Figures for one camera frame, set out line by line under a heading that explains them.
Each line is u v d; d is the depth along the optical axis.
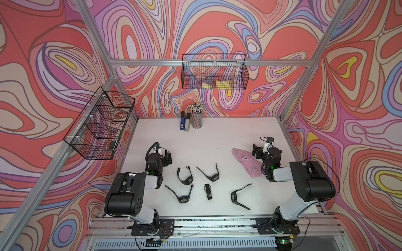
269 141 0.81
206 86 0.83
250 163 0.92
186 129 1.11
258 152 0.86
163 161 0.77
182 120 1.15
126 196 0.45
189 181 0.86
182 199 0.78
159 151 0.83
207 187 0.85
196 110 1.01
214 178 0.85
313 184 0.47
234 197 0.79
